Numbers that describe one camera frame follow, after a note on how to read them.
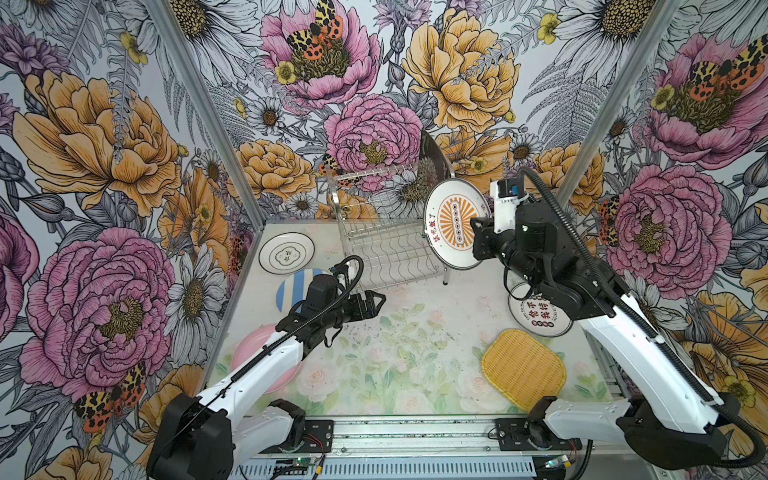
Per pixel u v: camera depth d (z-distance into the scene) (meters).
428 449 0.74
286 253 1.12
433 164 0.84
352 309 0.73
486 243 0.53
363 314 0.72
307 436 0.73
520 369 0.85
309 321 0.56
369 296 0.73
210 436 0.39
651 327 0.38
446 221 0.68
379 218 1.24
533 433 0.66
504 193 0.50
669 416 0.37
